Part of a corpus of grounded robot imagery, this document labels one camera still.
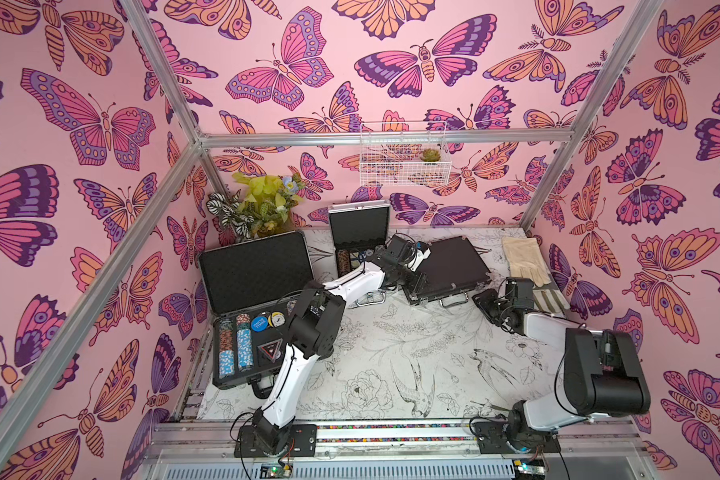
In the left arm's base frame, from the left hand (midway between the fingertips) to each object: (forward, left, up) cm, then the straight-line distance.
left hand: (428, 281), depth 96 cm
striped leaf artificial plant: (+19, +68, +15) cm, 72 cm away
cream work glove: (+13, -38, -6) cm, 41 cm away
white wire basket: (+38, +7, +18) cm, 42 cm away
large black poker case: (-3, +56, 0) cm, 56 cm away
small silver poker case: (+16, +23, +8) cm, 29 cm away
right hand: (-4, -16, -3) cm, 17 cm away
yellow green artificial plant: (+20, +52, +16) cm, 58 cm away
